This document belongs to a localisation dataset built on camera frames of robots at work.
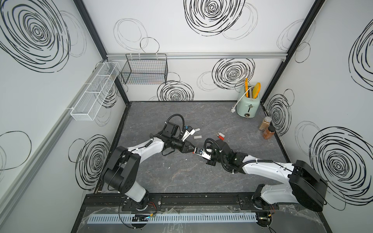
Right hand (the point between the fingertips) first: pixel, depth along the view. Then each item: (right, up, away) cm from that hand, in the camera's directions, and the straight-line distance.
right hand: (201, 151), depth 82 cm
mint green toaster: (+34, +27, +19) cm, 48 cm away
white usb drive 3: (+15, +7, +17) cm, 24 cm away
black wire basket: (-37, +52, +14) cm, 65 cm away
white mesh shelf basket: (-58, +31, -6) cm, 66 cm away
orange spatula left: (+34, +38, +20) cm, 55 cm away
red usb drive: (+15, +5, +17) cm, 23 cm away
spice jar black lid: (+49, +11, +16) cm, 53 cm away
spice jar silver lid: (+44, +15, +15) cm, 49 cm away
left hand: (-4, +1, -1) cm, 4 cm away
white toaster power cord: (+27, +25, +30) cm, 47 cm away
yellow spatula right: (+39, +38, +17) cm, 57 cm away
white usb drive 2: (-1, +6, +17) cm, 18 cm away
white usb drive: (-1, +10, +20) cm, 22 cm away
